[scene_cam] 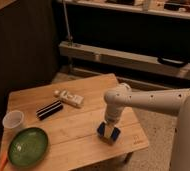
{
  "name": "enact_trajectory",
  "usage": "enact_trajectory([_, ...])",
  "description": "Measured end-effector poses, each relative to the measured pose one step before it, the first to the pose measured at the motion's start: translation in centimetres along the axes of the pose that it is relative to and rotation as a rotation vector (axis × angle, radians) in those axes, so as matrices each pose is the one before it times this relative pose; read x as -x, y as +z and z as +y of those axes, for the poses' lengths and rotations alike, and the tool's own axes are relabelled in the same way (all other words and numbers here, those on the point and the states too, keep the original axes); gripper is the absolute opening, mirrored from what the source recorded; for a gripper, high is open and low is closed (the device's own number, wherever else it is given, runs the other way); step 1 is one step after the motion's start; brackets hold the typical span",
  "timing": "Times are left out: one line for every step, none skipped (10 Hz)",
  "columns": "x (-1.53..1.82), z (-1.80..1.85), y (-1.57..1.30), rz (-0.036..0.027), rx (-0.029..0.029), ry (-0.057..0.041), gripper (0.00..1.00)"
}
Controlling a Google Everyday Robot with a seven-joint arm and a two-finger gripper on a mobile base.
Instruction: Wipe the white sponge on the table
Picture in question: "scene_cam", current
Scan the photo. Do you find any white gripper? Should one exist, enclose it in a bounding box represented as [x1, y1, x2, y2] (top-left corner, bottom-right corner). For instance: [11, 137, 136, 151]
[97, 114, 121, 141]

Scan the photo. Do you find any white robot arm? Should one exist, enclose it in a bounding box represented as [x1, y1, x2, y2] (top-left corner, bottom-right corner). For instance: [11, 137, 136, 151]
[97, 83, 190, 171]

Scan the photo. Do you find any wooden folding table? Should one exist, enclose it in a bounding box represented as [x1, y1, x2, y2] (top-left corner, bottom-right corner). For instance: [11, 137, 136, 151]
[4, 74, 149, 171]

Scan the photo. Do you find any black striped rectangular box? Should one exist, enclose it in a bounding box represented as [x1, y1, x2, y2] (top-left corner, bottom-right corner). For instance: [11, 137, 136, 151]
[36, 100, 63, 120]

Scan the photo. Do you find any green bowl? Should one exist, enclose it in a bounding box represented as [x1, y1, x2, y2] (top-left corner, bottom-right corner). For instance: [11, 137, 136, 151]
[8, 127, 49, 168]

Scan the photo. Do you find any clear plastic cup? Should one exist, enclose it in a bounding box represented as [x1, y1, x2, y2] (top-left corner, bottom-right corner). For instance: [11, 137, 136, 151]
[2, 110, 24, 132]

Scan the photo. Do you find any metal shelf rack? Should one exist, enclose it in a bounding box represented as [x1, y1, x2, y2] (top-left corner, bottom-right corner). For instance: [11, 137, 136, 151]
[53, 0, 190, 87]

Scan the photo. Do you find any black handle on shelf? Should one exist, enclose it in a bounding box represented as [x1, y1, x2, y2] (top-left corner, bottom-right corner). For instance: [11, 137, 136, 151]
[157, 57, 188, 68]

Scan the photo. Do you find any orange utensil handle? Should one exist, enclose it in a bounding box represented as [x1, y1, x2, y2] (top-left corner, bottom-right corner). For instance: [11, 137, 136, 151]
[0, 153, 7, 171]

